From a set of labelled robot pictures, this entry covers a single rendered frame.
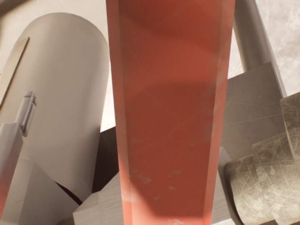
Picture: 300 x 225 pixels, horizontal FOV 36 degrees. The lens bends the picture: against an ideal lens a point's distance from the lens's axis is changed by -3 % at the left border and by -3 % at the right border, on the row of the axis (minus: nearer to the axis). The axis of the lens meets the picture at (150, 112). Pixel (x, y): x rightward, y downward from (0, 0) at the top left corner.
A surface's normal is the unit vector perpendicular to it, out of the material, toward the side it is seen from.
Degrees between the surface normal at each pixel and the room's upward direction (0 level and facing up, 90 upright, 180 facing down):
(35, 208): 90
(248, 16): 90
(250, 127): 90
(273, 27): 0
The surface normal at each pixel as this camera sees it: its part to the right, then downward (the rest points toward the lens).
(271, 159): -0.49, -0.56
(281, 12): -0.03, 0.65
